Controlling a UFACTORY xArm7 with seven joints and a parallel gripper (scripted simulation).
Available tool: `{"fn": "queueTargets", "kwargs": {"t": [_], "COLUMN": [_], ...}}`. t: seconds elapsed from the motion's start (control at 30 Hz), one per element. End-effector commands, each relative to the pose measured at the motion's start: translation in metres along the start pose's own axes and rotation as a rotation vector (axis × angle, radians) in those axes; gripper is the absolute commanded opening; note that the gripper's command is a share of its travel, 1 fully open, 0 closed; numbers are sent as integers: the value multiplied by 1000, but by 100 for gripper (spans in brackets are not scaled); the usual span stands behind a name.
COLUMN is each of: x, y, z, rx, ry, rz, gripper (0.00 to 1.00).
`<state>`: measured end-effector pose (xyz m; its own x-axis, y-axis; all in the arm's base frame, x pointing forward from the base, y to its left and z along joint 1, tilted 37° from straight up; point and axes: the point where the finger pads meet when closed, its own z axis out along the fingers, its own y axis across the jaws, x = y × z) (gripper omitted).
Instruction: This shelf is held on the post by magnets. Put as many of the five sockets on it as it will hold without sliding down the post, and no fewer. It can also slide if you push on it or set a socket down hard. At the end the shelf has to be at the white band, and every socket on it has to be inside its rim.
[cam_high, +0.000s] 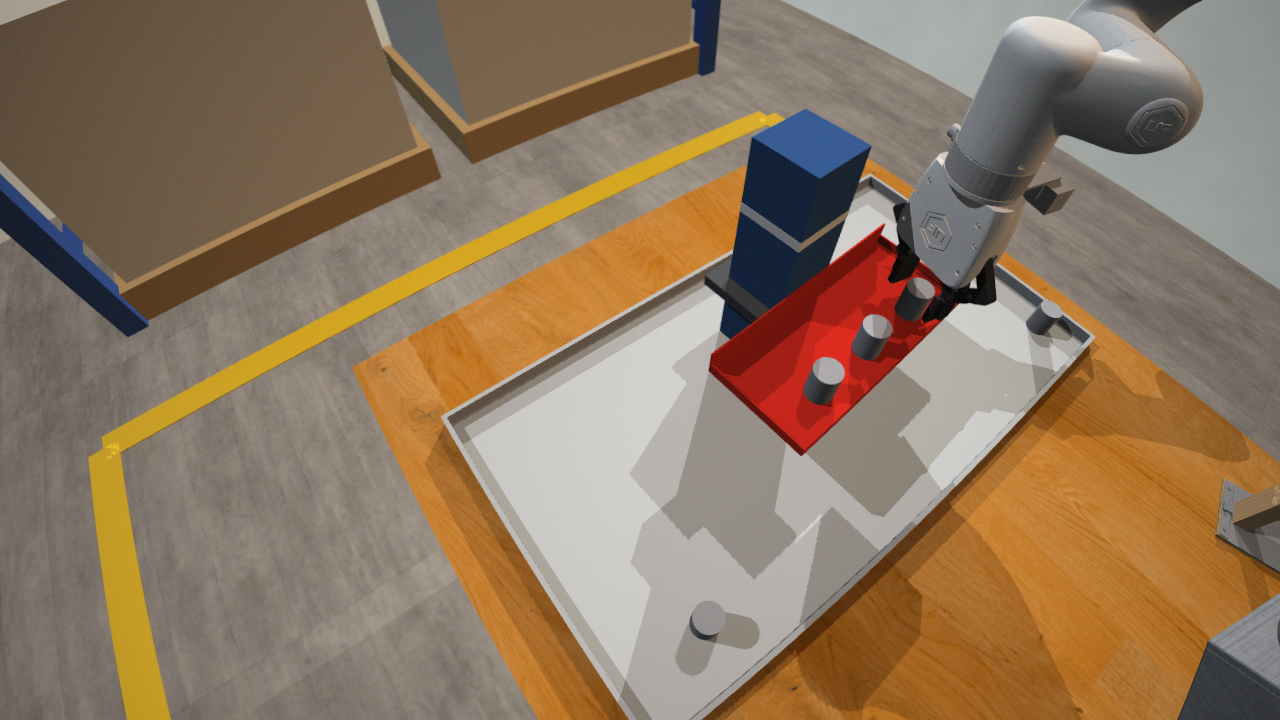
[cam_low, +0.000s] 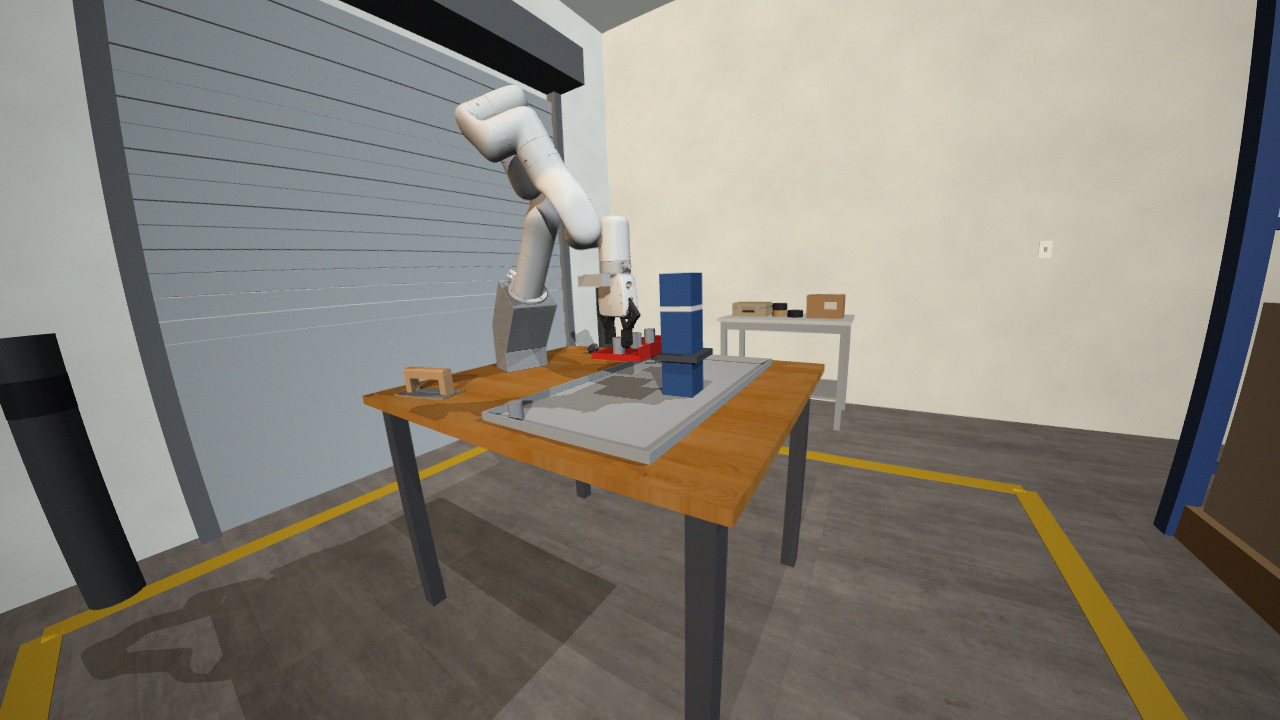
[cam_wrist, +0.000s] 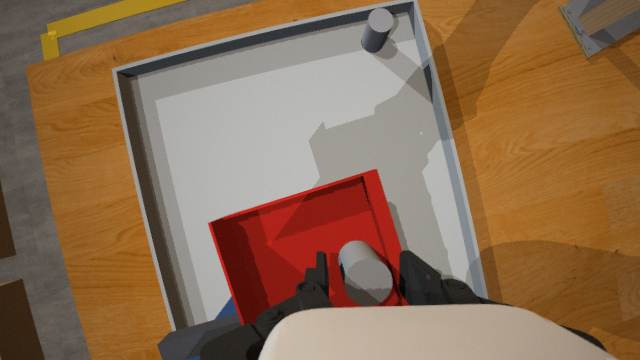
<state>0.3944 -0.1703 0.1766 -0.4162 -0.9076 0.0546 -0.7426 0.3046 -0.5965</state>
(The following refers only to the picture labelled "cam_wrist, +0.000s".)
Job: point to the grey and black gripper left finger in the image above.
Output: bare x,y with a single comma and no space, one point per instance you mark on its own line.
246,342

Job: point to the grey cylinder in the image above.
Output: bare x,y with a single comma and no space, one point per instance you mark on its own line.
378,26
367,280

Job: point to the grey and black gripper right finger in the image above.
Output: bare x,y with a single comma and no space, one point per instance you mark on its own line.
420,284

